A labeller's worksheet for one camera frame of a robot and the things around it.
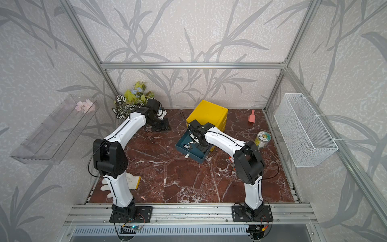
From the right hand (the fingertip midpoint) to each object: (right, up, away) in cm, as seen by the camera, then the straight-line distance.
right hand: (206, 143), depth 91 cm
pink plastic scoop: (+35, +16, +21) cm, 44 cm away
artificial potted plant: (-46, +27, +1) cm, 53 cm away
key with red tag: (+16, -10, +3) cm, 19 cm away
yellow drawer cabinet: (+1, +19, -2) cm, 19 cm away
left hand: (-22, +9, -1) cm, 24 cm away
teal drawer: (-7, -4, -10) cm, 13 cm away
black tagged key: (-12, -2, 0) cm, 12 cm away
